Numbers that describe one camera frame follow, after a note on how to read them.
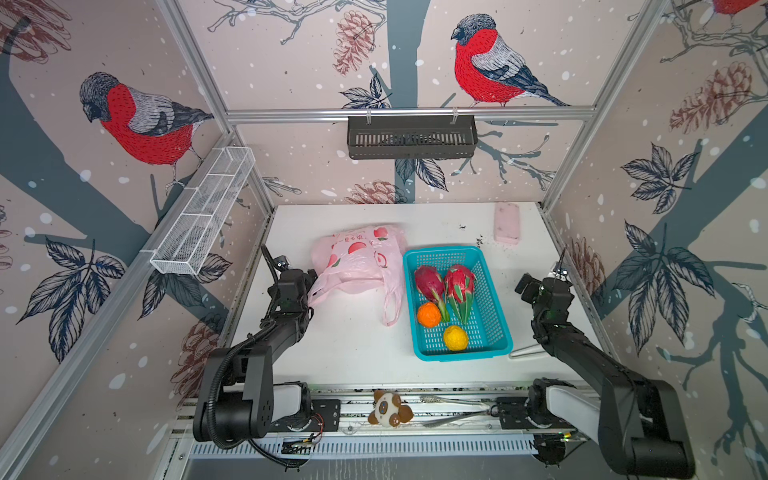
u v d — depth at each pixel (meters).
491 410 0.73
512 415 0.74
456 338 0.81
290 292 0.69
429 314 0.84
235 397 0.42
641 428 0.40
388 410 0.72
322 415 0.73
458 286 0.88
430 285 0.90
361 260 0.86
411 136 1.04
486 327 0.86
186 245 0.71
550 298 0.66
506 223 1.16
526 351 0.83
